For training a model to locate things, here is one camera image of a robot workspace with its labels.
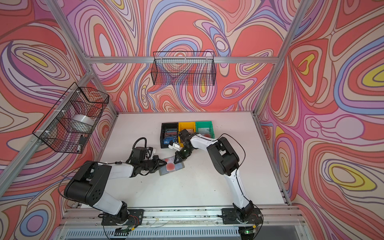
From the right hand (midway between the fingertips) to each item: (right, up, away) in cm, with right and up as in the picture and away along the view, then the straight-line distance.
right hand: (177, 164), depth 93 cm
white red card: (+18, +20, +13) cm, 30 cm away
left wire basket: (-53, +25, -19) cm, 61 cm away
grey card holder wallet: (+1, -1, -2) cm, 2 cm away
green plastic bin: (+18, +25, +10) cm, 33 cm away
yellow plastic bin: (+8, +24, +8) cm, 26 cm away
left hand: (-6, +2, -3) cm, 7 cm away
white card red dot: (-4, 0, -2) cm, 5 cm away
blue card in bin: (-8, +15, +8) cm, 19 cm away
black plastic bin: (-8, +20, +15) cm, 26 cm away
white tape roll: (-46, +28, -19) cm, 57 cm away
